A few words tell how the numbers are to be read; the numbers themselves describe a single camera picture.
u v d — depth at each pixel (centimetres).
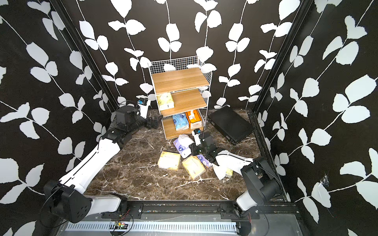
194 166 85
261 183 44
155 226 70
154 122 70
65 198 39
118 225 70
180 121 106
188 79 81
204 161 88
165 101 86
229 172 83
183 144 89
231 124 137
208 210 75
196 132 80
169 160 88
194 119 104
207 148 69
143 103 64
